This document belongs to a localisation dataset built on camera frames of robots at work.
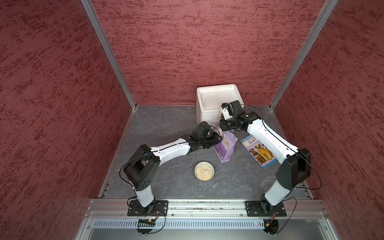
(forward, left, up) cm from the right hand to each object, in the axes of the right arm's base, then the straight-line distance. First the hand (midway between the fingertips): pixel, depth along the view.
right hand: (221, 127), depth 85 cm
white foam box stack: (+16, +6, +7) cm, 18 cm away
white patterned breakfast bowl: (-21, +11, -12) cm, 27 cm away
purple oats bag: (-11, -1, -6) cm, 12 cm away
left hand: (-8, +1, -4) cm, 9 cm away
